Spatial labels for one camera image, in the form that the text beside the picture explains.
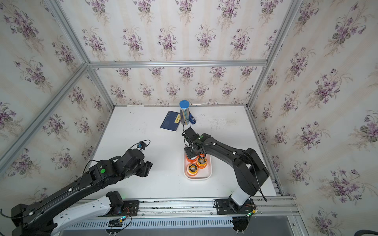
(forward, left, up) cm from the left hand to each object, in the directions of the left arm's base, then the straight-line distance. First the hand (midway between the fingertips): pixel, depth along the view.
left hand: (149, 165), depth 72 cm
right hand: (+12, -22, -9) cm, 27 cm away
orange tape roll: (+6, -22, -6) cm, 24 cm away
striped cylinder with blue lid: (+40, -17, +4) cm, 43 cm away
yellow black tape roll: (+7, -27, -12) cm, 31 cm away
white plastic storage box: (+1, -29, -15) cm, 32 cm away
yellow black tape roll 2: (+2, -22, -12) cm, 25 cm away
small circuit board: (-22, +17, -18) cm, 33 cm away
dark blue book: (+41, -7, -15) cm, 45 cm away
